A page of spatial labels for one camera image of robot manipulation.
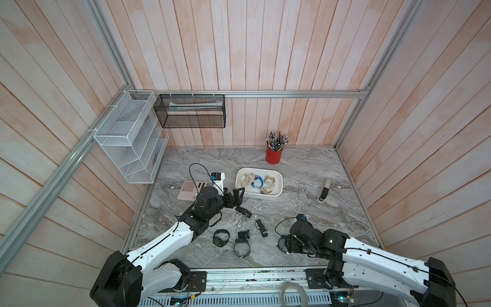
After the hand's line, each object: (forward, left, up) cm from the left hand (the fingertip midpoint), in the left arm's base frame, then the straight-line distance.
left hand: (236, 191), depth 80 cm
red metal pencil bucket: (+33, -21, -15) cm, 42 cm away
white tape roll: (-32, -22, -14) cm, 42 cm away
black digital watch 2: (-18, -2, -17) cm, 25 cm away
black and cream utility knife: (+8, -44, -12) cm, 47 cm away
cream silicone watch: (+17, -5, -16) cm, 24 cm away
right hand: (-17, -23, -14) cm, 32 cm away
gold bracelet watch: (+16, -18, -15) cm, 28 cm away
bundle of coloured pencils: (+34, -21, -2) cm, 40 cm away
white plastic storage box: (+16, -12, -17) cm, 26 cm away
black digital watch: (-17, +8, -13) cm, 22 cm away
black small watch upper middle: (-14, -3, -13) cm, 19 cm away
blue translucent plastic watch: (+18, -12, -15) cm, 26 cm away
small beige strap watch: (+18, -5, -16) cm, 24 cm away
